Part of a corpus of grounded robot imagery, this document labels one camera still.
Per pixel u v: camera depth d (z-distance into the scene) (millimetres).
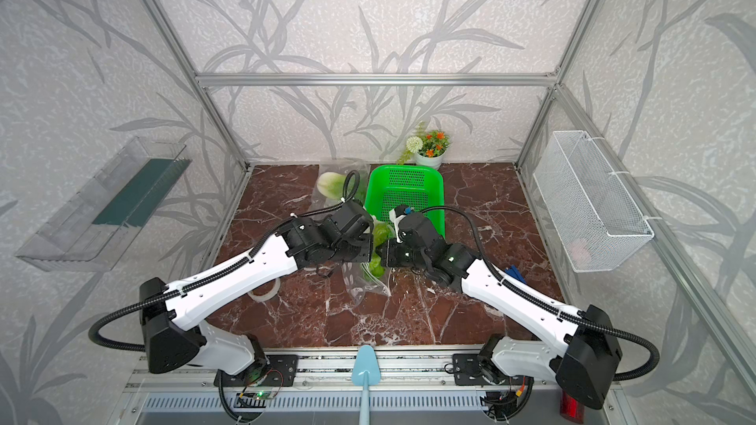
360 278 740
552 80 938
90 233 633
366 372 732
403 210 684
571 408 662
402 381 730
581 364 374
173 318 398
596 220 619
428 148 1083
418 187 1180
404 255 634
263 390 719
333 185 1054
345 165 1104
